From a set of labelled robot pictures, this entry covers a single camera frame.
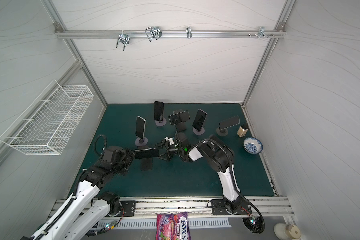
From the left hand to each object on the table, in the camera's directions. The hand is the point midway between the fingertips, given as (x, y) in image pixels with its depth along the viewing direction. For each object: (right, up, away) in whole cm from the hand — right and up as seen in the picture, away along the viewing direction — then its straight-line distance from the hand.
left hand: (137, 153), depth 80 cm
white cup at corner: (+68, -28, -18) cm, 76 cm away
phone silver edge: (-2, +13, +11) cm, 18 cm away
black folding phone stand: (+2, -8, +9) cm, 13 cm away
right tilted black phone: (+36, +18, +17) cm, 44 cm away
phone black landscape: (+6, 0, +4) cm, 7 cm away
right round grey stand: (+35, +9, +23) cm, 43 cm away
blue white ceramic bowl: (+70, +1, +16) cm, 72 cm away
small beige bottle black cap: (+64, +12, +16) cm, 67 cm away
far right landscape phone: (+59, +17, +20) cm, 65 cm away
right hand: (+9, +2, +5) cm, 11 cm away
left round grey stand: (-4, +3, +18) cm, 19 cm away
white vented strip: (-11, -31, -11) cm, 35 cm away
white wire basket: (-38, +15, -14) cm, 44 cm away
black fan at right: (+60, -33, -8) cm, 69 cm away
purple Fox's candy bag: (+20, -30, -13) cm, 39 cm away
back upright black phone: (+8, +24, +21) cm, 33 cm away
